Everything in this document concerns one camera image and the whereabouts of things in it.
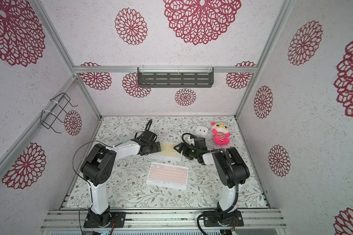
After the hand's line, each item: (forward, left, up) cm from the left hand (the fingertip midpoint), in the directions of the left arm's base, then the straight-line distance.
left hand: (156, 149), depth 100 cm
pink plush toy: (+11, -46, +5) cm, 47 cm away
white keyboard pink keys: (-18, -9, 0) cm, 20 cm away
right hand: (-2, -14, +5) cm, 15 cm away
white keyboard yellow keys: (-1, -8, 0) cm, 8 cm away
